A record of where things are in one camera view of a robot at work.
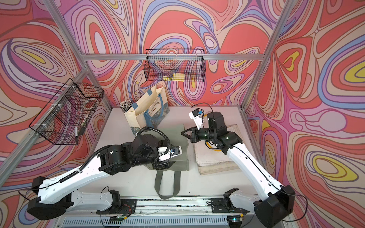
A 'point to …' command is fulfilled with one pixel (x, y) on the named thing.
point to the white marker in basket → (76, 131)
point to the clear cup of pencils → (125, 105)
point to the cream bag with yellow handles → (201, 149)
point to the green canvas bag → (168, 174)
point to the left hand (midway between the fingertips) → (174, 152)
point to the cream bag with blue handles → (148, 112)
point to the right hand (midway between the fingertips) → (183, 137)
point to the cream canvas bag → (211, 165)
